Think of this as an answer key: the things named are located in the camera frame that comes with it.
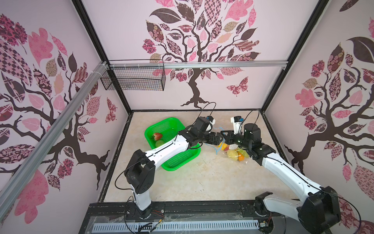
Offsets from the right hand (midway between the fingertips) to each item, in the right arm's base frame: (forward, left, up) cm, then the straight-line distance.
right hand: (222, 130), depth 79 cm
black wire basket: (+39, +55, +11) cm, 68 cm away
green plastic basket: (+18, +34, -21) cm, 44 cm away
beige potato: (-6, -9, -19) cm, 22 cm away
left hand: (-3, +3, -5) cm, 6 cm away
